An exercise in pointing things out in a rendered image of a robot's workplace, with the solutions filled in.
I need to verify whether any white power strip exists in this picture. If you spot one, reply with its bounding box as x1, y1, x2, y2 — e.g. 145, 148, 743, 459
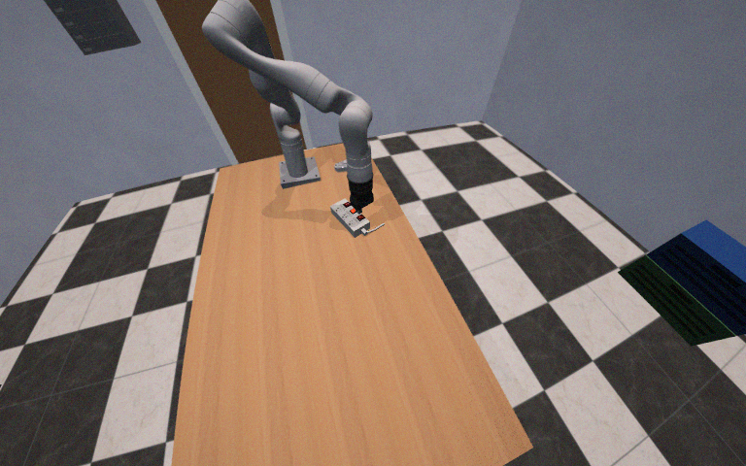
330, 199, 385, 237

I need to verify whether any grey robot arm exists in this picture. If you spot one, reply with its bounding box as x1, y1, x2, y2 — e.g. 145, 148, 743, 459
202, 0, 373, 178

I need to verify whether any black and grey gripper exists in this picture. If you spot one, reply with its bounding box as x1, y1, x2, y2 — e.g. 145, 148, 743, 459
334, 160, 374, 214

